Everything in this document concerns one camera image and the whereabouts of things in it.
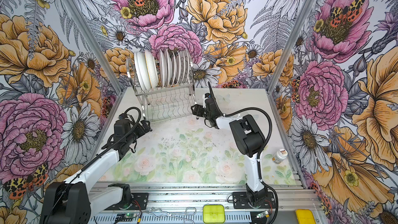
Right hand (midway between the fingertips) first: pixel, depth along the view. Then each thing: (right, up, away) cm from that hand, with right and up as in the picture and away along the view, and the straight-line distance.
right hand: (196, 111), depth 100 cm
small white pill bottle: (+44, -22, -21) cm, 53 cm away
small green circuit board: (-30, -46, -29) cm, 62 cm away
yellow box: (+51, -46, -29) cm, 75 cm away
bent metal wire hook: (-15, -45, -29) cm, 56 cm away
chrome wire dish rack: (-21, +5, +8) cm, 23 cm away
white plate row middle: (-13, +28, -1) cm, 30 cm away
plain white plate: (-21, +14, -24) cm, 35 cm away
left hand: (-29, -10, -12) cm, 33 cm away
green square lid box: (+9, -44, -31) cm, 54 cm away
